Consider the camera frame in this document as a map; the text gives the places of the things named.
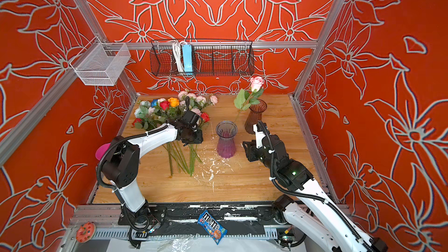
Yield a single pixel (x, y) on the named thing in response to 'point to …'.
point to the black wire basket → (202, 58)
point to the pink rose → (245, 98)
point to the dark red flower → (136, 119)
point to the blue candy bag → (214, 228)
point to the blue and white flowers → (146, 108)
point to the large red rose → (164, 105)
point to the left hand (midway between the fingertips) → (201, 138)
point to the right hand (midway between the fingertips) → (246, 140)
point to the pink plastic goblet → (101, 150)
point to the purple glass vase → (226, 131)
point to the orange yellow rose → (174, 102)
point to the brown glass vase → (255, 115)
